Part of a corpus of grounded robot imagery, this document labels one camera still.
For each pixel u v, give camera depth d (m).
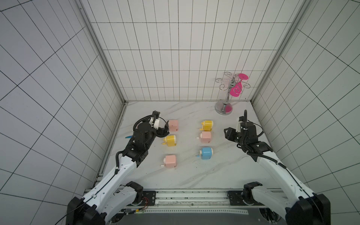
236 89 1.13
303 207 0.37
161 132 0.67
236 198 0.73
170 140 0.88
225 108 1.14
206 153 0.82
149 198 0.73
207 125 0.98
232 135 0.72
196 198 0.75
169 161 0.79
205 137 0.93
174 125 0.97
